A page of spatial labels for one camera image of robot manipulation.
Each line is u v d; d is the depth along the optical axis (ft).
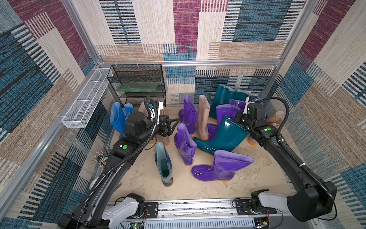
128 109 2.74
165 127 1.85
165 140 3.02
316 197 1.26
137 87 3.09
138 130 1.58
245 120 2.16
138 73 3.32
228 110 2.65
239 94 3.01
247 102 2.25
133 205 2.02
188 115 2.75
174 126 2.02
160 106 1.86
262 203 2.05
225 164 2.16
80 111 3.08
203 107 2.60
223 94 3.24
